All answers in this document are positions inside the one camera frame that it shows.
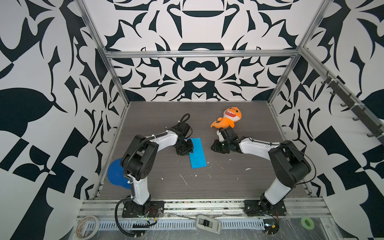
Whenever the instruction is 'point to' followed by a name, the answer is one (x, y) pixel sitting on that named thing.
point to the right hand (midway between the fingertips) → (212, 146)
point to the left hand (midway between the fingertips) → (193, 149)
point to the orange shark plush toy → (231, 114)
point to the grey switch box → (208, 224)
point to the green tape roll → (303, 220)
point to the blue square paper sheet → (197, 157)
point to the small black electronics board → (271, 226)
